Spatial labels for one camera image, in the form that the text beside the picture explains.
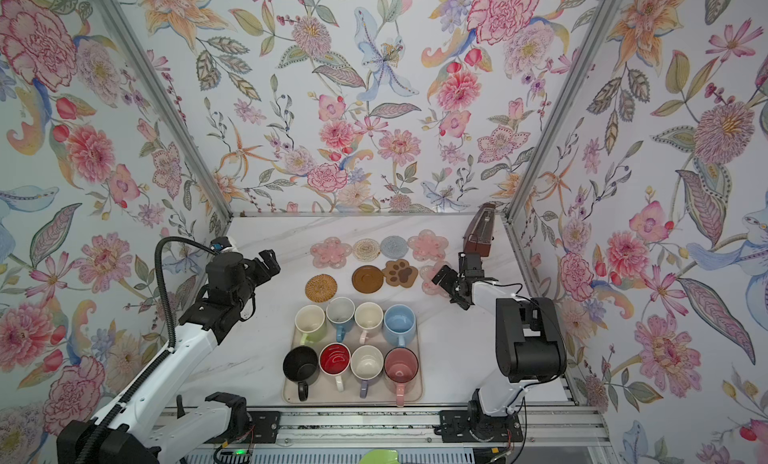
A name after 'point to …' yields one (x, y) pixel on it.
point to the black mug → (299, 365)
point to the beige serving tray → (322, 387)
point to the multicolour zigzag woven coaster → (366, 250)
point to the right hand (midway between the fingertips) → (444, 283)
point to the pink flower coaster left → (331, 253)
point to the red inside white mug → (334, 359)
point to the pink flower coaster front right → (427, 273)
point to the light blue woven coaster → (394, 247)
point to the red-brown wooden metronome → (479, 234)
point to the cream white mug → (368, 316)
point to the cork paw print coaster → (400, 273)
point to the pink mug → (401, 366)
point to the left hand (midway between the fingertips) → (267, 257)
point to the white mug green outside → (310, 322)
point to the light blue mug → (400, 324)
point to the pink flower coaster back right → (428, 246)
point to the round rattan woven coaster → (321, 288)
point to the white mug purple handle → (366, 363)
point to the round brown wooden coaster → (367, 279)
